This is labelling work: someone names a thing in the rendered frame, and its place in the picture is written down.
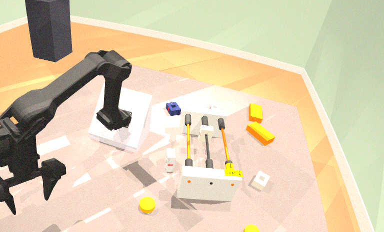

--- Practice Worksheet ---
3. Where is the yellow rectangular block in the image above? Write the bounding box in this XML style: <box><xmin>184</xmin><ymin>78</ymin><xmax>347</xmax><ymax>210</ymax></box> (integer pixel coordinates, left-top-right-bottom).
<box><xmin>248</xmin><ymin>103</ymin><xmax>263</xmax><ymax>124</ymax></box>
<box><xmin>246</xmin><ymin>122</ymin><xmax>275</xmax><ymax>146</ymax></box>

